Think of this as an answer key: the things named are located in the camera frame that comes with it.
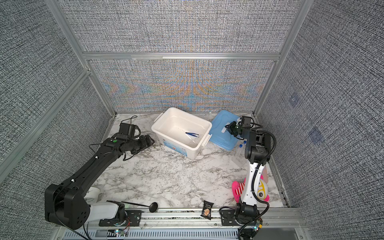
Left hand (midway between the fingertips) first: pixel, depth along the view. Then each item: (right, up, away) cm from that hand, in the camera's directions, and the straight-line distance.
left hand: (150, 143), depth 84 cm
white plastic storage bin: (+16, +5, +23) cm, 29 cm away
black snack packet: (+31, -32, -9) cm, 45 cm away
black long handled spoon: (+3, -31, -7) cm, 32 cm away
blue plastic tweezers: (+23, +4, +22) cm, 33 cm away
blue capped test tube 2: (+53, +1, 0) cm, 53 cm away
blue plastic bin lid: (+47, 0, +20) cm, 51 cm away
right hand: (+49, +10, +27) cm, 57 cm away
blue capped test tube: (+51, -1, 0) cm, 51 cm away
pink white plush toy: (+47, -22, -7) cm, 52 cm away
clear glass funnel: (+24, 0, +20) cm, 31 cm away
